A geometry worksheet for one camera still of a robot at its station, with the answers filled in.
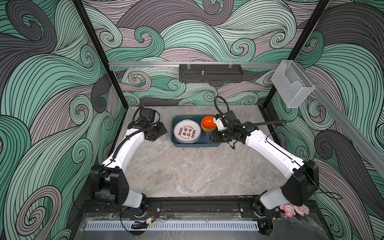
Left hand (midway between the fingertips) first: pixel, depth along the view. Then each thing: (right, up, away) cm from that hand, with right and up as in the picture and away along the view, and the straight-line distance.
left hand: (164, 130), depth 84 cm
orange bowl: (+27, +3, +16) cm, 32 cm away
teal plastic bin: (+23, -9, +14) cm, 28 cm away
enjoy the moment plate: (+13, -2, +17) cm, 22 cm away
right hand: (+27, -4, -4) cm, 28 cm away
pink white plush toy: (+69, -38, -13) cm, 80 cm away
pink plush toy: (+63, -38, -14) cm, 75 cm away
